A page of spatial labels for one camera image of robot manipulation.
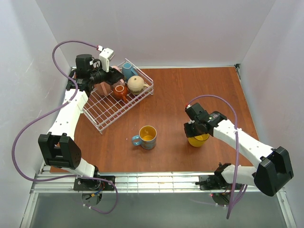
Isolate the blue mug with yellow inside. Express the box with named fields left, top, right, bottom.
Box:
left=132, top=125, right=157, bottom=150

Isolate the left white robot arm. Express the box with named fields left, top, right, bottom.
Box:
left=38, top=48, right=124, bottom=177

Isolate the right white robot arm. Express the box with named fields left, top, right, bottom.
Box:
left=184, top=103, right=294, bottom=196

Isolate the light pink faceted mug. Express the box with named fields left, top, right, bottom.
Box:
left=111, top=66, right=122, bottom=72

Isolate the teal dotted mug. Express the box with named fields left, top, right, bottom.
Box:
left=122, top=62, right=138, bottom=82

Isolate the salmon pink dotted mug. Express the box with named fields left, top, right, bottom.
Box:
left=94, top=82, right=112, bottom=96

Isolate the small orange cup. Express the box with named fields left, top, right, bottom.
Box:
left=113, top=85, right=128, bottom=103

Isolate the beige round mug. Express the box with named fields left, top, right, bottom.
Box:
left=127, top=76, right=149, bottom=95

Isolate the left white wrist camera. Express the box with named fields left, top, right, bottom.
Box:
left=99, top=48, right=115, bottom=73

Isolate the white wire dish rack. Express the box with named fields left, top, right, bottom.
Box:
left=83, top=59, right=153, bottom=133

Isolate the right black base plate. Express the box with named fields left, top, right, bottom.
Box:
left=195, top=175, right=232, bottom=190

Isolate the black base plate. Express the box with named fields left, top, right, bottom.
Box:
left=195, top=175, right=232, bottom=190
left=73, top=178, right=114, bottom=191

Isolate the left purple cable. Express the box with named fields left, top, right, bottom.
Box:
left=11, top=40, right=119, bottom=214

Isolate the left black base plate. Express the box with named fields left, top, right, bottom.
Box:
left=73, top=178, right=114, bottom=191

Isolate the aluminium frame rail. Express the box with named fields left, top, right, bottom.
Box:
left=20, top=65, right=297, bottom=228

